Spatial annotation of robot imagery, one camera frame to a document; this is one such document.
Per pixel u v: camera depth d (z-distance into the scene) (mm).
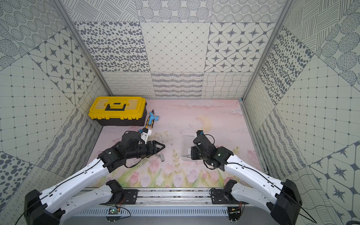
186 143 958
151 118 1041
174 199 747
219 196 734
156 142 674
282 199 390
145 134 688
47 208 391
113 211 715
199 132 709
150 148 637
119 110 906
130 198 736
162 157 878
